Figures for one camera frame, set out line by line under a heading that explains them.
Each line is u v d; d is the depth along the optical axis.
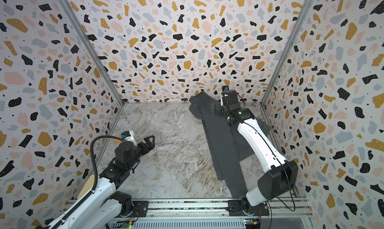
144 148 0.71
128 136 0.70
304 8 0.75
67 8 0.73
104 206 0.59
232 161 0.90
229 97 0.58
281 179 0.41
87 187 0.78
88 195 0.48
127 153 0.59
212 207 0.76
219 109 0.71
